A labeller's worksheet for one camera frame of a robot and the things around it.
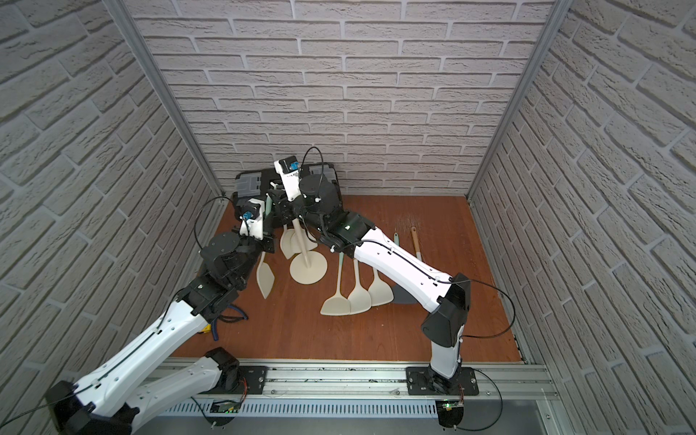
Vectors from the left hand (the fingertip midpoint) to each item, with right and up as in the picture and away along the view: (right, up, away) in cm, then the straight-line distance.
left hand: (271, 208), depth 68 cm
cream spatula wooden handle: (+23, -30, +19) cm, 42 cm away
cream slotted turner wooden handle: (+30, -27, +22) cm, 46 cm away
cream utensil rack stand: (+4, -20, +27) cm, 34 cm away
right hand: (+3, +4, -1) cm, 5 cm away
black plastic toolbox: (-17, +10, +30) cm, 36 cm away
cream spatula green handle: (+16, -31, +18) cm, 39 cm away
